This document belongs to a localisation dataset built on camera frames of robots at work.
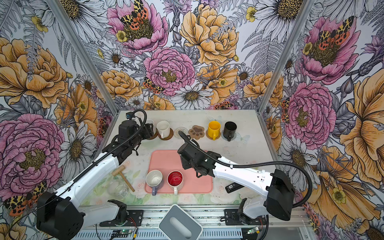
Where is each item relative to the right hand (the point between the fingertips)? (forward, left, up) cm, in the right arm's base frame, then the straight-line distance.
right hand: (188, 161), depth 78 cm
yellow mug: (+26, -16, -6) cm, 31 cm away
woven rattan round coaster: (+23, -15, -13) cm, 30 cm away
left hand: (+15, +22, +7) cm, 28 cm away
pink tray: (+8, +14, -15) cm, 22 cm away
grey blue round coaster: (+26, -23, -15) cm, 38 cm away
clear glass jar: (-8, +39, -14) cm, 42 cm away
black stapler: (-10, -23, -12) cm, 28 cm away
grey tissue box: (-25, +6, -14) cm, 30 cm away
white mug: (+26, +17, -5) cm, 31 cm away
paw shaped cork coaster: (+32, -5, -17) cm, 36 cm away
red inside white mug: (-5, +8, -12) cm, 15 cm away
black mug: (+24, -26, -6) cm, 36 cm away
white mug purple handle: (-4, +20, -13) cm, 24 cm away
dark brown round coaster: (+26, +14, -13) cm, 33 cm away
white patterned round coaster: (+34, +6, -15) cm, 38 cm away
